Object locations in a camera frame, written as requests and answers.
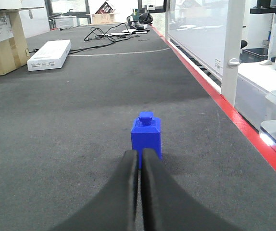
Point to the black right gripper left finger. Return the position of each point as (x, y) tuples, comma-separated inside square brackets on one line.
[(118, 192)]

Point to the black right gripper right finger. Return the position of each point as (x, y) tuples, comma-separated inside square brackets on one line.
[(159, 192)]

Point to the blue plastic box with cap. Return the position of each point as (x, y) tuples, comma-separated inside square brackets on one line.
[(147, 137)]

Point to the conveyor with dark grey belt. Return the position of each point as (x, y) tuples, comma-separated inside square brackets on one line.
[(80, 108)]

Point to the white machine base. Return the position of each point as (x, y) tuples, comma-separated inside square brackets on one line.
[(253, 72)]

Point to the white flat carton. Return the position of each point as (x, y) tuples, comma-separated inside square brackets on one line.
[(49, 55)]

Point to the white papers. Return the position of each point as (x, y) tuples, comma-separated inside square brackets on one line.
[(128, 31)]

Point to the white framed clear guard panel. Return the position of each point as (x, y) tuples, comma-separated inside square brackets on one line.
[(229, 36)]

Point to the small open brown carton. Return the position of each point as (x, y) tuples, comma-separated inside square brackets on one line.
[(104, 18)]

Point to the black bag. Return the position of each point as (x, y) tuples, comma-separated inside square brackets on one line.
[(145, 17)]

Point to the white printer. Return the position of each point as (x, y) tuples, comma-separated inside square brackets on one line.
[(66, 22)]

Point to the black red product box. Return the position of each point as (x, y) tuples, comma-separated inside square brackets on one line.
[(105, 8)]

